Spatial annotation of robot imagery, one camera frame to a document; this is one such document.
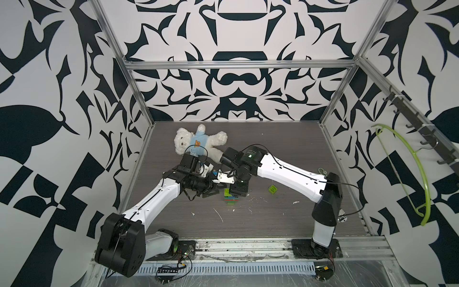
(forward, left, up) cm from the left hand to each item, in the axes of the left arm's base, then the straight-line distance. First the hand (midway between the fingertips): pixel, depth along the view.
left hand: (222, 186), depth 79 cm
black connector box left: (-28, +23, -15) cm, 39 cm away
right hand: (0, -5, +3) cm, 6 cm away
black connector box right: (-31, -39, -14) cm, 52 cm away
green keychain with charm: (+12, -53, -12) cm, 56 cm away
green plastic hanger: (-19, -65, +14) cm, 69 cm away
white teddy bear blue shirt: (+28, +12, -4) cm, 30 cm away
